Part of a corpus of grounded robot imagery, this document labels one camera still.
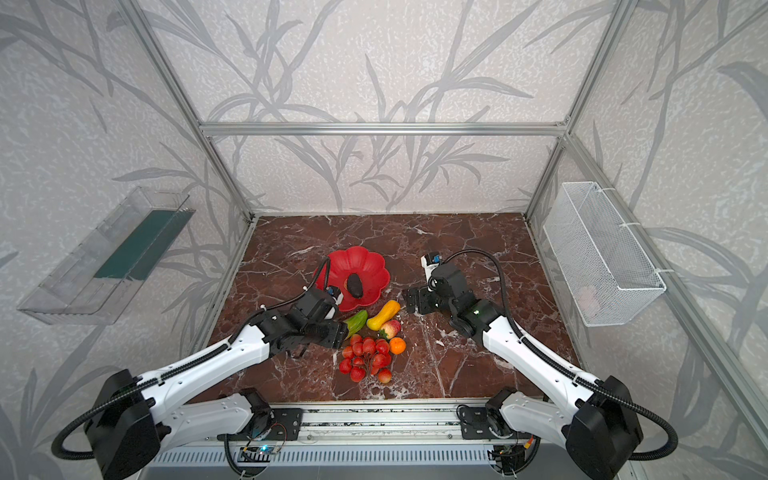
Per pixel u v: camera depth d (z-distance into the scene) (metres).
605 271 0.61
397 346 0.83
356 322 0.88
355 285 0.97
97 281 0.64
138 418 0.39
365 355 0.81
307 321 0.61
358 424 0.75
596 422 0.38
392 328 0.87
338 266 1.08
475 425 0.72
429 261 0.70
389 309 0.91
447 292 0.59
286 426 0.72
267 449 0.71
